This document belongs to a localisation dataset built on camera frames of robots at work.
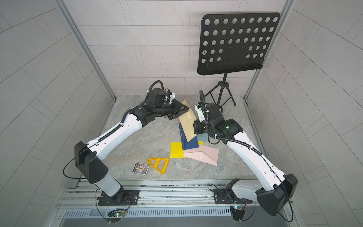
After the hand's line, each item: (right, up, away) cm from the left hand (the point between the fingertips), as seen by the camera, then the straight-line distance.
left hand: (191, 108), depth 70 cm
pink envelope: (+8, -27, +14) cm, 32 cm away
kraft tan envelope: (-2, -8, +6) cm, 10 cm away
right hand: (+1, -8, +1) cm, 8 cm away
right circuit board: (+23, -51, -2) cm, 56 cm away
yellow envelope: (-9, -26, +18) cm, 34 cm away
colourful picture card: (-29, -34, +8) cm, 45 cm away
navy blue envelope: (+2, -22, +19) cm, 30 cm away
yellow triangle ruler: (-19, -33, +12) cm, 40 cm away
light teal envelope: (+7, -18, +17) cm, 26 cm away
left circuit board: (-35, -49, -5) cm, 60 cm away
